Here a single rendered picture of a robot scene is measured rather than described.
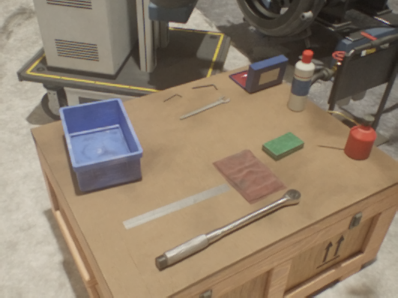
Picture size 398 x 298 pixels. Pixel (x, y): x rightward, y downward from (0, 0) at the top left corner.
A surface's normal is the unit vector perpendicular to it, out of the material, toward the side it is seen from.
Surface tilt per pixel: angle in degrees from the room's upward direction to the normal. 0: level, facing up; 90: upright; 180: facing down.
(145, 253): 0
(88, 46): 90
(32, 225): 0
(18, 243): 0
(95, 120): 90
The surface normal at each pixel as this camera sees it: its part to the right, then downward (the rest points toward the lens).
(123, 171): 0.34, 0.60
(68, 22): -0.21, 0.62
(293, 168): 0.02, -0.77
